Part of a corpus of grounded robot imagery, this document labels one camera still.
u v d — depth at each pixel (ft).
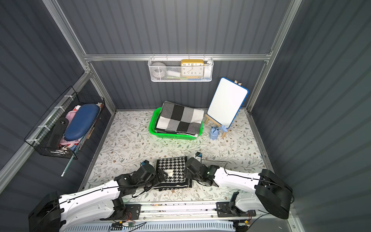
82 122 2.20
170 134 3.10
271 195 1.39
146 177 2.11
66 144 2.16
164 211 2.47
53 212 1.36
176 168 2.77
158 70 2.75
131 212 2.40
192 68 2.92
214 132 3.14
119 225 2.36
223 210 2.41
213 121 3.41
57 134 2.06
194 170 2.08
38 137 1.97
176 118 3.32
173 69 2.99
